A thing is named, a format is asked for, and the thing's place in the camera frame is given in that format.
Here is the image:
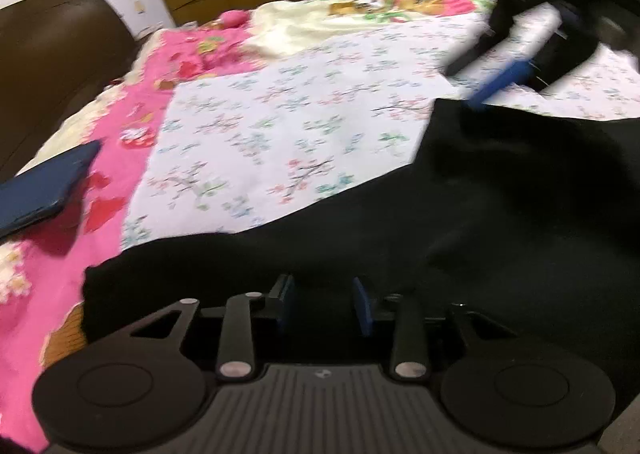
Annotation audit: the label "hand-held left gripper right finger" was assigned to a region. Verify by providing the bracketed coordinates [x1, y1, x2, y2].
[352, 278, 521, 381]

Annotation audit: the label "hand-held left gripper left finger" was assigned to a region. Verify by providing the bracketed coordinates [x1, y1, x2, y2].
[112, 275, 297, 381]

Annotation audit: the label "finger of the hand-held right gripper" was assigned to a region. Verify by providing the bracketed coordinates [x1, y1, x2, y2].
[444, 0, 524, 78]
[462, 58, 532, 111]

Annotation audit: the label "black pants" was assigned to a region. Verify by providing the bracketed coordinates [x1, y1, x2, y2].
[82, 97, 640, 415]

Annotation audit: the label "white floral bedsheet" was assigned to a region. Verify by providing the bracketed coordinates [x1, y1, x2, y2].
[120, 9, 640, 255]

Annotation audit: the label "pink cartoon blanket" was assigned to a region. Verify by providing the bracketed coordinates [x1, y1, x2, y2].
[0, 0, 501, 452]

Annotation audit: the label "dark blue smartphone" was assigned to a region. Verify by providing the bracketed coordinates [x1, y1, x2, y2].
[0, 141, 103, 239]

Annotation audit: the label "dark brown headboard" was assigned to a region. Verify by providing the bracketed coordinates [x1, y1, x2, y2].
[0, 0, 143, 182]

